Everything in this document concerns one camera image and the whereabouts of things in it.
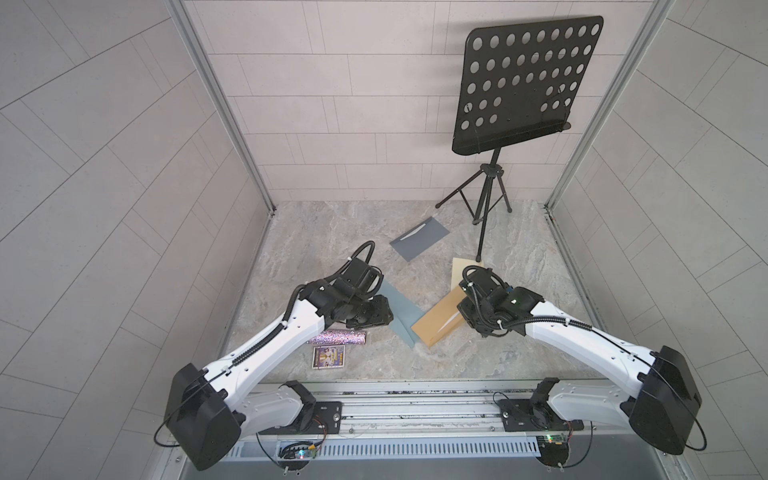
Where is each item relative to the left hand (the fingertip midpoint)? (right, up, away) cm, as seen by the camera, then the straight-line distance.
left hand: (393, 318), depth 75 cm
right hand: (+17, -1, +6) cm, 18 cm away
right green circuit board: (+37, -28, -7) cm, 47 cm away
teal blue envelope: (+3, -3, +13) cm, 14 cm away
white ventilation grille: (+3, -28, -7) cm, 29 cm away
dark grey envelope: (+9, +20, +33) cm, 39 cm away
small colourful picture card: (-18, -12, +4) cm, 21 cm away
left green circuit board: (-21, -28, -9) cm, 36 cm away
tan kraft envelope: (+14, -4, +11) cm, 19 cm away
